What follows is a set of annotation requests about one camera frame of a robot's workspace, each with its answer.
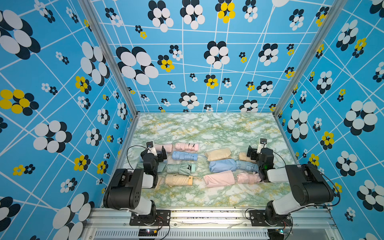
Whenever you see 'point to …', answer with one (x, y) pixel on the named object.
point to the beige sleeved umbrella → (225, 153)
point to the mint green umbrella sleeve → (160, 167)
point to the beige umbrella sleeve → (161, 180)
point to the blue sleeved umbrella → (222, 165)
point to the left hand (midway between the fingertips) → (156, 146)
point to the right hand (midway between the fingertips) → (260, 146)
